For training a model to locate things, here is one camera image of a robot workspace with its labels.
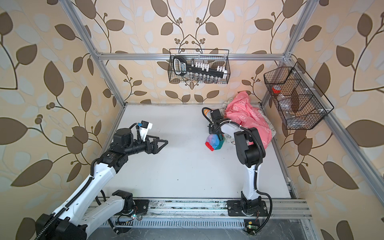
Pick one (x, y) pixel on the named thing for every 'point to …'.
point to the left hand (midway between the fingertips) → (163, 140)
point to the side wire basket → (300, 102)
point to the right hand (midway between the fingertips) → (215, 130)
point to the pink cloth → (240, 109)
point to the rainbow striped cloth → (214, 142)
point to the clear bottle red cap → (284, 108)
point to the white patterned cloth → (230, 138)
